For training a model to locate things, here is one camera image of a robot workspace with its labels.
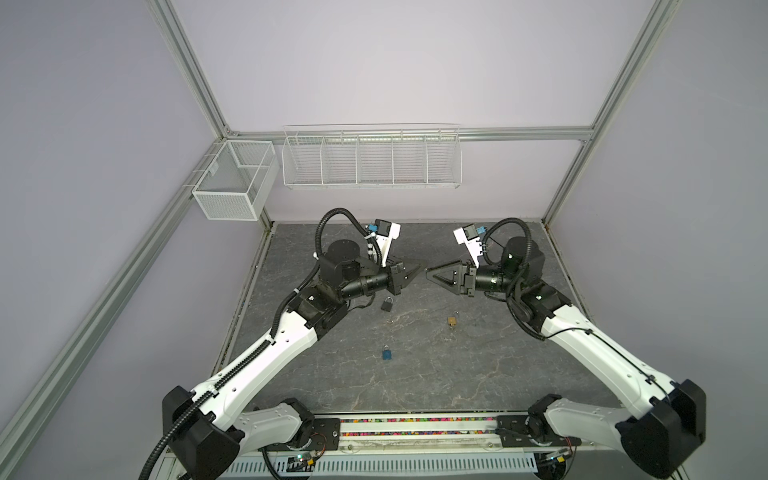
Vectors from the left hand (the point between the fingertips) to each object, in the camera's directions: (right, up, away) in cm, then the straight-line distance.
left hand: (427, 270), depth 62 cm
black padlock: (-9, -14, +34) cm, 38 cm away
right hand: (0, -2, +2) cm, 3 cm away
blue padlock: (-9, -26, +24) cm, 37 cm away
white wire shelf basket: (-18, +36, +37) cm, 54 cm away
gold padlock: (+11, -18, +31) cm, 38 cm away
